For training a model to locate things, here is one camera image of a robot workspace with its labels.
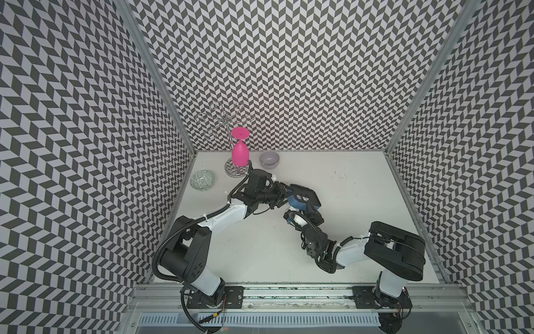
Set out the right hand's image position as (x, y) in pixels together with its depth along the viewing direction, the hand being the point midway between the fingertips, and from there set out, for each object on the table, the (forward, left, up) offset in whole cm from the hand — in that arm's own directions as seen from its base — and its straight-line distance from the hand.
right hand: (307, 205), depth 84 cm
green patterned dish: (+20, +51, -9) cm, 55 cm away
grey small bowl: (+31, +17, -6) cm, 36 cm away
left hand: (+2, +5, +5) cm, 7 cm away
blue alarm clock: (+2, +1, +2) cm, 4 cm away
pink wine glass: (+21, +28, +11) cm, 37 cm away
